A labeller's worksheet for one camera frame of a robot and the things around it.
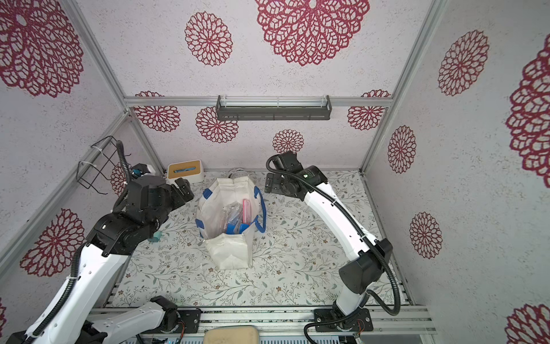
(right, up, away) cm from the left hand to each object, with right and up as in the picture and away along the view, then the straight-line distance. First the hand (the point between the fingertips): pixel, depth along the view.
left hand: (177, 190), depth 66 cm
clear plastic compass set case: (+12, -12, +28) cm, 33 cm away
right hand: (+31, +2, +11) cm, 33 cm away
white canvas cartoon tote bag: (+13, -23, +13) cm, 29 cm away
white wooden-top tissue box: (-15, +11, +49) cm, 53 cm away
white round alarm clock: (+10, +10, +50) cm, 52 cm away
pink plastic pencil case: (+18, -9, +29) cm, 35 cm away
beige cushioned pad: (+16, -47, +3) cm, 50 cm away
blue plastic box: (+12, -15, +22) cm, 29 cm away
